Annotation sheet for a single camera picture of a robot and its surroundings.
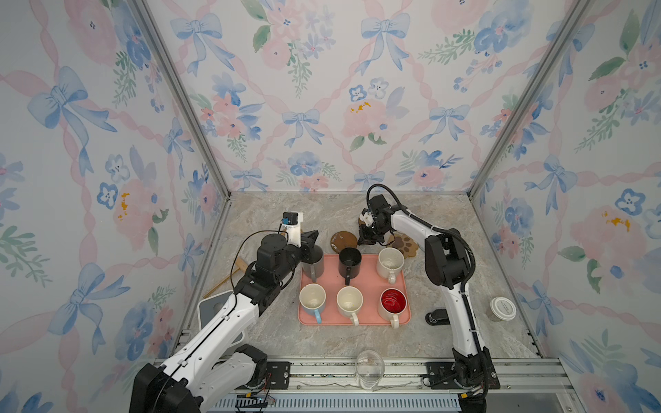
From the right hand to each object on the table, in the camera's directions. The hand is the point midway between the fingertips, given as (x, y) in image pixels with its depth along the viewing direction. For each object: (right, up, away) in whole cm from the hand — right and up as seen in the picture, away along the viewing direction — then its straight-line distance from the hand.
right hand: (358, 240), depth 104 cm
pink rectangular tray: (+3, -13, -13) cm, 19 cm away
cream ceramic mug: (-4, -19, -18) cm, 26 cm away
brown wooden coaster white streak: (-6, 0, 0) cm, 6 cm away
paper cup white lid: (+43, -19, -23) cm, 53 cm away
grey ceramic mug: (-16, -8, -18) cm, 26 cm away
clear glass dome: (+1, -36, -27) cm, 45 cm away
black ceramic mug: (-4, -6, -11) cm, 13 cm away
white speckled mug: (+11, -7, -11) cm, 17 cm away
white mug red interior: (+10, -19, -18) cm, 28 cm away
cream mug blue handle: (-17, -18, -18) cm, 30 cm away
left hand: (-14, +5, -29) cm, 33 cm away
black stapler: (+23, -22, -23) cm, 40 cm away
